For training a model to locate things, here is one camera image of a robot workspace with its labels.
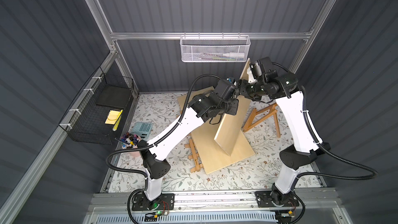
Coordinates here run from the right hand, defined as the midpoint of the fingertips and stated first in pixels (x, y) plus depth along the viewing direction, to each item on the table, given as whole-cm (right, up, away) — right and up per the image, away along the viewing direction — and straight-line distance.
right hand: (241, 91), depth 69 cm
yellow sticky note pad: (-61, -12, +5) cm, 62 cm away
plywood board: (-12, -34, +16) cm, 40 cm away
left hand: (-1, -7, -2) cm, 7 cm away
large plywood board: (-2, -16, +10) cm, 19 cm away
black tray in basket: (-63, -2, +10) cm, 64 cm away
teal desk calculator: (-56, -22, +30) cm, 67 cm away
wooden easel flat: (-21, -35, +15) cm, 43 cm away
